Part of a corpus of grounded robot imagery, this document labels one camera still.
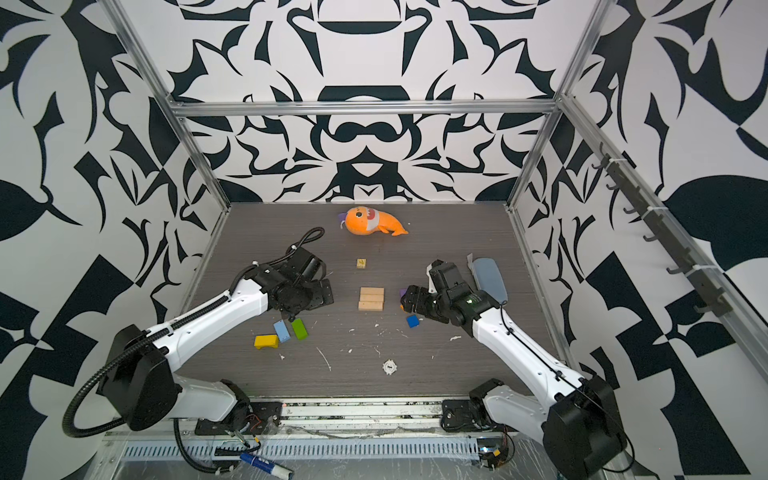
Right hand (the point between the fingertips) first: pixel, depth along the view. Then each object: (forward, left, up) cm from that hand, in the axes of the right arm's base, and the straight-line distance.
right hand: (413, 301), depth 81 cm
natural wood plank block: (+4, +12, -11) cm, 17 cm away
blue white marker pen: (-34, +34, -10) cm, 49 cm away
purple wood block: (+10, +2, -13) cm, 16 cm away
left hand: (+2, +25, 0) cm, 25 cm away
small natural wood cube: (+20, +16, -11) cm, 27 cm away
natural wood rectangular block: (+10, +14, -12) cm, 21 cm away
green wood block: (-3, +32, -11) cm, 34 cm away
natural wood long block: (+7, +12, -11) cm, 18 cm away
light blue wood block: (-4, +37, -10) cm, 39 cm away
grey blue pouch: (+13, -25, -11) cm, 31 cm away
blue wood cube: (0, -1, -13) cm, 13 cm away
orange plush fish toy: (+33, +15, -4) cm, 36 cm away
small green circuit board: (-32, -17, -14) cm, 39 cm away
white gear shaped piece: (-13, +7, -13) cm, 20 cm away
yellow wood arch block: (-7, +41, -10) cm, 43 cm away
